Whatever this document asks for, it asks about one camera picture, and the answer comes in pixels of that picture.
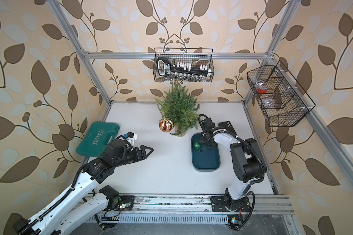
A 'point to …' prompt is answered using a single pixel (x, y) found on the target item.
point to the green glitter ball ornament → (197, 145)
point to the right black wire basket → (282, 100)
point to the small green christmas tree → (178, 105)
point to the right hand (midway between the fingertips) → (205, 141)
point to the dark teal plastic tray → (205, 159)
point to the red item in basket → (262, 89)
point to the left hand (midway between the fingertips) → (148, 150)
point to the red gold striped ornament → (165, 125)
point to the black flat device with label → (227, 126)
